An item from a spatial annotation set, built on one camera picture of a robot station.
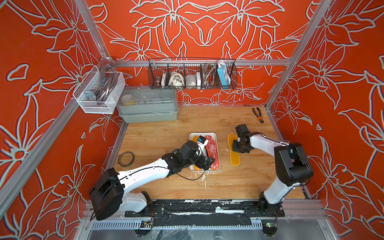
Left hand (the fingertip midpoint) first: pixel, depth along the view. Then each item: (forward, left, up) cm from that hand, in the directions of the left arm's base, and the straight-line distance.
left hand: (208, 155), depth 77 cm
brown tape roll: (-3, +48, -13) cm, 50 cm away
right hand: (+13, -18, -13) cm, 26 cm away
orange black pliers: (+41, -41, -13) cm, 59 cm away
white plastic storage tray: (+21, -5, -11) cm, 24 cm away
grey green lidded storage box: (+35, +45, +1) cm, 57 cm away
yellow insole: (+7, -17, -14) cm, 23 cm away
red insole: (+10, -3, -12) cm, 16 cm away
